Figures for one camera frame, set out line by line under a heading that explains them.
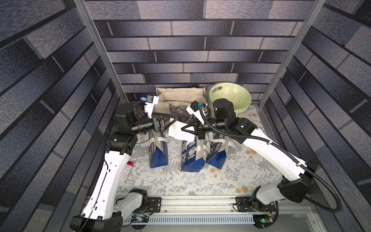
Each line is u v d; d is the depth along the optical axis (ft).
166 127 1.79
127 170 2.66
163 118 1.75
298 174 1.30
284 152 1.39
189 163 2.43
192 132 1.92
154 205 2.39
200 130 1.72
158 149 2.32
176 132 2.00
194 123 1.81
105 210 1.20
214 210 2.39
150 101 1.75
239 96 3.11
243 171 2.80
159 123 1.72
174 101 2.89
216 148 2.66
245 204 2.39
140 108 3.61
